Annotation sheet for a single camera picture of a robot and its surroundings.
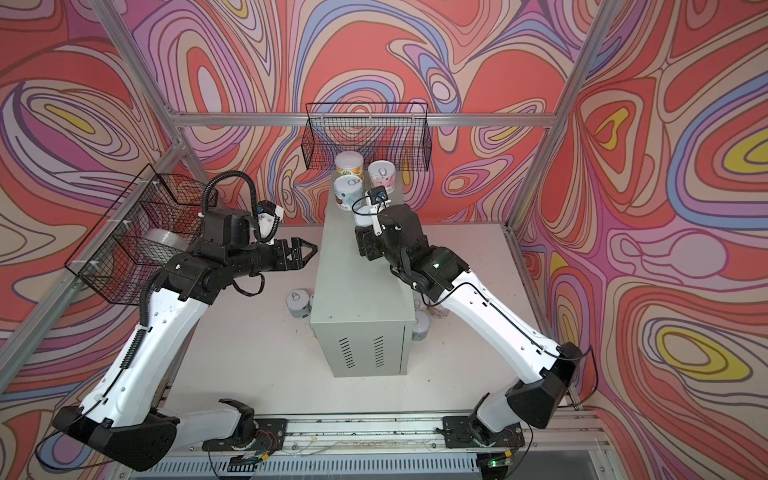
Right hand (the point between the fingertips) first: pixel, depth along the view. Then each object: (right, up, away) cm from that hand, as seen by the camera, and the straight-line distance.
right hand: (375, 231), depth 69 cm
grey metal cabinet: (-2, -17, -12) cm, 20 cm away
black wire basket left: (-60, +4, +11) cm, 61 cm away
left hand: (-16, -4, -2) cm, 16 cm away
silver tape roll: (-52, -1, +4) cm, 53 cm away
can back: (-25, -21, +22) cm, 40 cm away
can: (+19, -23, +21) cm, 37 cm away
